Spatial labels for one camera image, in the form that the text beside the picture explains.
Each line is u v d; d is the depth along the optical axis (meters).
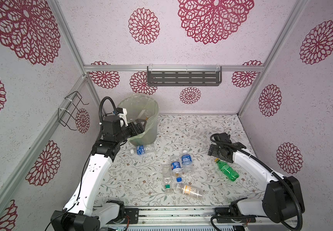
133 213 0.75
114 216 0.61
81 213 0.38
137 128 0.65
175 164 0.87
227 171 0.85
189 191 0.78
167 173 0.89
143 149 0.95
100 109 0.51
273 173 0.45
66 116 0.75
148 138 0.95
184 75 0.95
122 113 0.65
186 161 0.88
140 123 0.64
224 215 0.73
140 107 1.02
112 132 0.52
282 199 0.41
